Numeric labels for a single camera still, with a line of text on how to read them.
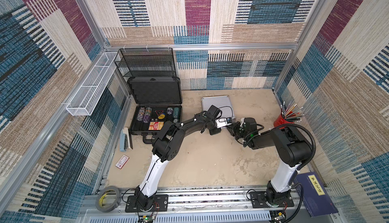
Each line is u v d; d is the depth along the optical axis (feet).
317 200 2.40
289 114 3.10
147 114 3.35
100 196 2.43
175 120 3.35
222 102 3.66
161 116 3.43
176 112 3.43
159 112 3.47
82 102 2.32
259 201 2.39
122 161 2.83
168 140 1.98
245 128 2.68
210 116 2.60
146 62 3.42
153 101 3.45
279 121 3.09
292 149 1.63
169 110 3.43
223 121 2.86
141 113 3.35
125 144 2.94
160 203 2.40
